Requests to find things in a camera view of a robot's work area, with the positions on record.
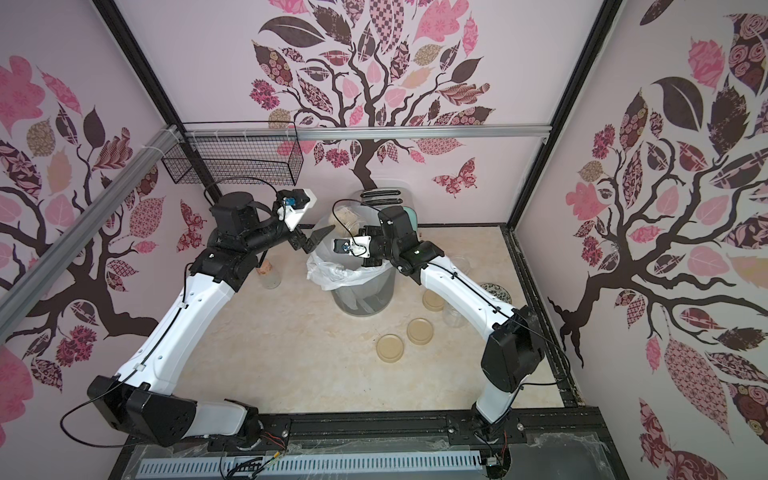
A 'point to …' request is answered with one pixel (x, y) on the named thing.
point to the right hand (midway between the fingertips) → (352, 231)
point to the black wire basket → (240, 153)
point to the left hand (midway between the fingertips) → (319, 213)
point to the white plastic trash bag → (334, 277)
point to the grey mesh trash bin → (369, 298)
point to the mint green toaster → (383, 198)
